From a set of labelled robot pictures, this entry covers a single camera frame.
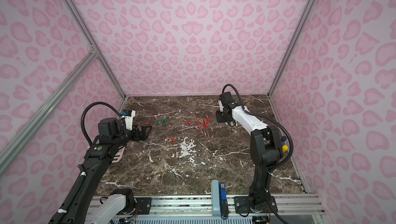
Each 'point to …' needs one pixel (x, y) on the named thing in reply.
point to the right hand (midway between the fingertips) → (221, 116)
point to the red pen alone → (171, 139)
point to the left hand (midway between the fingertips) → (143, 124)
